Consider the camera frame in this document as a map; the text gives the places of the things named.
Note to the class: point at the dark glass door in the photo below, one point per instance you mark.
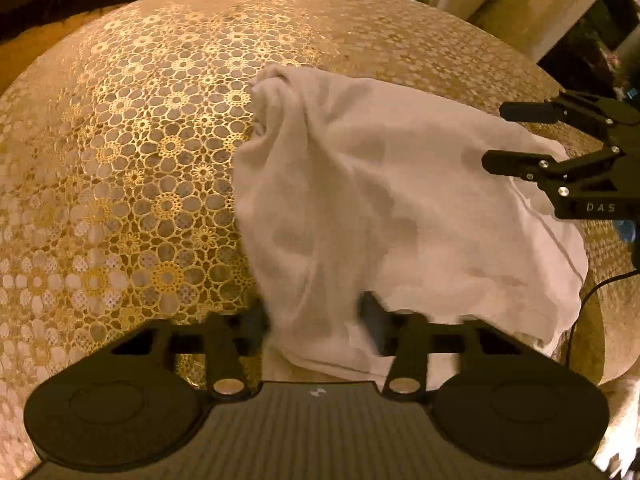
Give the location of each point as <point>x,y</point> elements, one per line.
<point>590,60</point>

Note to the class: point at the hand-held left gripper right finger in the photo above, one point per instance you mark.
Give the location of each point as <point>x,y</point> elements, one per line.
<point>377,320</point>

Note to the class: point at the gold lace tablecloth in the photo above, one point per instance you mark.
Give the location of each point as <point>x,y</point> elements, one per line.
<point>125,160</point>

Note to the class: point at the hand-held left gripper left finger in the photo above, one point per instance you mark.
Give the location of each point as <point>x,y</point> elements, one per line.
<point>255,327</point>

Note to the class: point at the white printed sweatshirt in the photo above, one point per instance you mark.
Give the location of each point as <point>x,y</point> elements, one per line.
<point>375,200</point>

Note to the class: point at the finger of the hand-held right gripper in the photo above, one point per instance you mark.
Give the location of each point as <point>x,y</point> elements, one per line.
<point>530,111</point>
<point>515,164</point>

